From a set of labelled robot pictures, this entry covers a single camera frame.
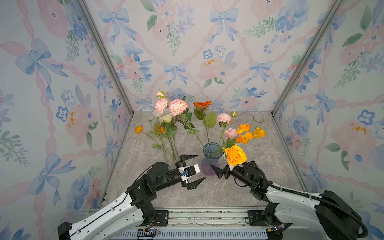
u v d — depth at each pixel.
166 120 1.08
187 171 0.51
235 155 0.49
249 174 0.61
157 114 1.07
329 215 0.41
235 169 0.69
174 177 0.56
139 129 1.06
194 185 0.57
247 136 0.60
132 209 0.49
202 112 0.73
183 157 0.59
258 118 0.93
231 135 0.68
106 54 0.86
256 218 0.73
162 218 0.75
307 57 0.86
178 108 0.58
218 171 0.69
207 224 0.73
